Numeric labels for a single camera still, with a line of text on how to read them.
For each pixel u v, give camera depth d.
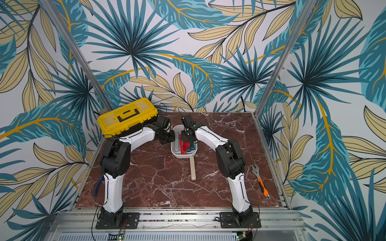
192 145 0.96
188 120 0.78
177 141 0.98
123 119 0.93
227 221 0.73
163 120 0.82
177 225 0.73
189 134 0.72
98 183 0.84
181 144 0.97
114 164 0.54
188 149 0.95
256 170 0.90
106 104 1.13
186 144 0.93
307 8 0.69
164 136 0.85
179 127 1.06
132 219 0.74
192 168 0.88
